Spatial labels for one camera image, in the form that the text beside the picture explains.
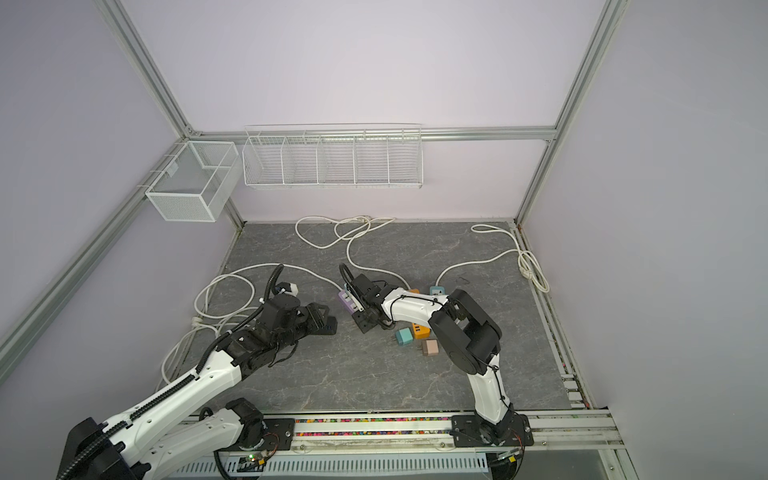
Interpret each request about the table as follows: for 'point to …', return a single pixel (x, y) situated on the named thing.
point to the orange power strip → (420, 331)
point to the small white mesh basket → (193, 184)
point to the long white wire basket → (333, 155)
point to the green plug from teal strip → (404, 336)
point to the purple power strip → (352, 309)
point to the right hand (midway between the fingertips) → (366, 319)
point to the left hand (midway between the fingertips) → (324, 315)
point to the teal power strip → (439, 288)
